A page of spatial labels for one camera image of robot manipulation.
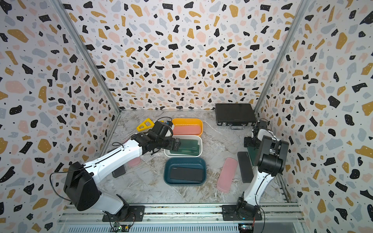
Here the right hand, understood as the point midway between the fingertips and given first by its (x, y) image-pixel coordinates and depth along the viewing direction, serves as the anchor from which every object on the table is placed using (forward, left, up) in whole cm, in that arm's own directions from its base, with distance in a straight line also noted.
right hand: (255, 144), depth 100 cm
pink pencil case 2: (-21, +21, -2) cm, 30 cm away
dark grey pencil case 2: (-17, +9, -1) cm, 19 cm away
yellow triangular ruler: (+16, +80, +1) cm, 82 cm away
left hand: (-10, +52, +17) cm, 55 cm away
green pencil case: (-7, +46, +6) cm, 47 cm away
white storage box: (-10, +59, +4) cm, 60 cm away
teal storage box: (-15, +44, +1) cm, 46 cm away
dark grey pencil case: (-22, +45, +2) cm, 50 cm away
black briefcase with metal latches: (+29, +9, -1) cm, 30 cm away
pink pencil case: (+14, +49, -2) cm, 51 cm away
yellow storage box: (+18, +46, +2) cm, 50 cm away
